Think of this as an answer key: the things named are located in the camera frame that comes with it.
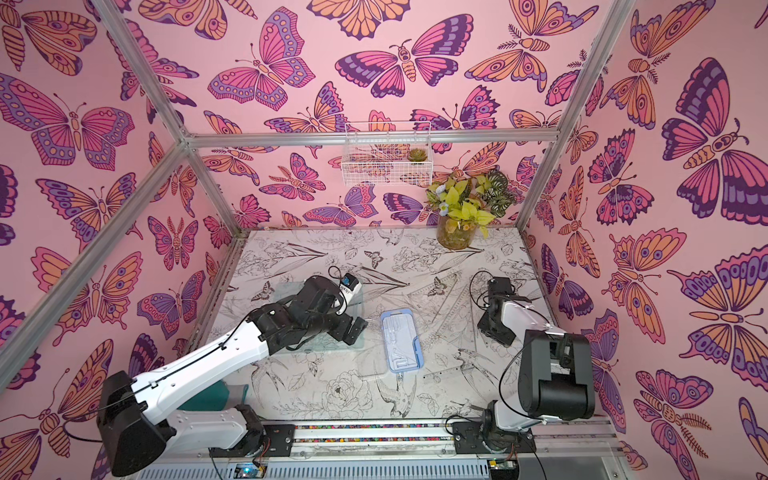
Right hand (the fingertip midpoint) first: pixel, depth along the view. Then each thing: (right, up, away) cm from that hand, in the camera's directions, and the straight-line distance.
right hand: (497, 332), depth 91 cm
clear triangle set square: (-16, +11, +12) cm, 23 cm away
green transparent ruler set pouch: (-70, +11, +12) cm, 72 cm away
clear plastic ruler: (-12, +5, +6) cm, 14 cm away
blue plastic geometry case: (-29, -4, -3) cm, 29 cm away
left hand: (-41, +9, -14) cm, 44 cm away
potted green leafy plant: (-9, +40, +4) cm, 41 cm away
